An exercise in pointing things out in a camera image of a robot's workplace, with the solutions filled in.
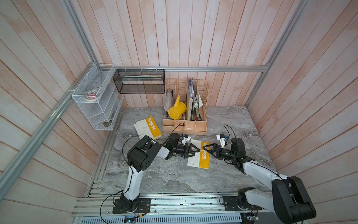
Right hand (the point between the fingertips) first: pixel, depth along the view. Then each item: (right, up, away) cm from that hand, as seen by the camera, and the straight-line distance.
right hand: (205, 148), depth 84 cm
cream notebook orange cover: (-39, +12, +19) cm, 45 cm away
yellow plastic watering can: (-18, +23, +11) cm, 32 cm away
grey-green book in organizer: (-9, +31, +1) cm, 32 cm away
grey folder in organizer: (-23, +32, +19) cm, 44 cm away
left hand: (-5, -4, +5) cm, 8 cm away
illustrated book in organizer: (-2, +23, +17) cm, 29 cm away
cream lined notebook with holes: (-2, -8, +6) cm, 10 cm away
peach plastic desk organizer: (-15, +44, +26) cm, 53 cm away
